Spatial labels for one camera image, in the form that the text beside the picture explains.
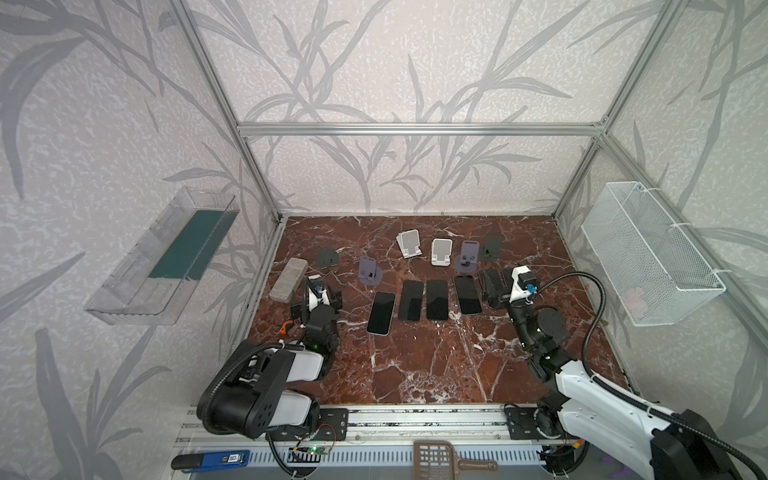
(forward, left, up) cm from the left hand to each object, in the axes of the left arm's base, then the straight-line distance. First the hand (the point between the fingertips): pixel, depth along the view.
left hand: (316, 277), depth 87 cm
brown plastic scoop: (-43, -34, -11) cm, 56 cm away
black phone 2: (+1, -37, -15) cm, 40 cm away
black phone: (-1, -28, -13) cm, 31 cm away
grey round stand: (+6, -14, -8) cm, 17 cm away
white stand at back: (+19, -28, -8) cm, 35 cm away
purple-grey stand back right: (+13, -48, -9) cm, 51 cm away
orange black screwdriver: (-11, +10, -11) cm, 18 cm away
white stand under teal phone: (+17, -39, -9) cm, 43 cm away
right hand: (-1, -52, +13) cm, 53 cm away
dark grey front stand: (+19, -58, -10) cm, 62 cm away
